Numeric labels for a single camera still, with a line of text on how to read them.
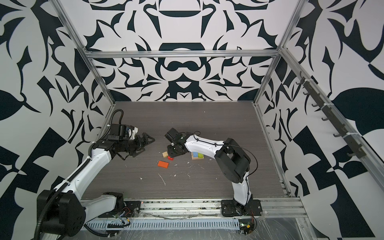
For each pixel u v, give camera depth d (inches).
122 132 26.0
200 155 35.1
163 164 35.1
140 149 28.6
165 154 36.0
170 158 35.1
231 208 29.3
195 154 35.5
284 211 29.3
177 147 25.5
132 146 28.1
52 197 15.2
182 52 35.5
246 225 28.2
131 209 29.1
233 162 19.3
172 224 28.1
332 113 21.8
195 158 35.8
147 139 29.2
